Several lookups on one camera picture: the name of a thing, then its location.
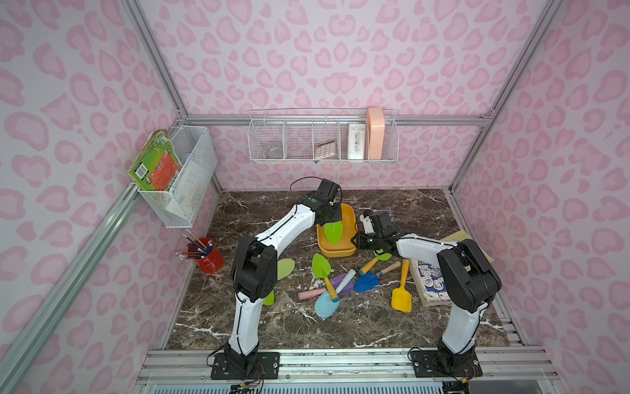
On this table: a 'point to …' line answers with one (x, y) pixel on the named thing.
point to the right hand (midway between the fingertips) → (352, 238)
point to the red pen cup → (209, 258)
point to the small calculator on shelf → (325, 149)
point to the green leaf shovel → (334, 231)
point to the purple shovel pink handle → (349, 287)
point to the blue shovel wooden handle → (367, 281)
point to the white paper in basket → (188, 189)
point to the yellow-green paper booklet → (462, 235)
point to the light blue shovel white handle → (325, 306)
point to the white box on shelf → (356, 141)
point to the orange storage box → (345, 245)
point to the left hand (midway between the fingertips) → (337, 210)
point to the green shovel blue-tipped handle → (321, 268)
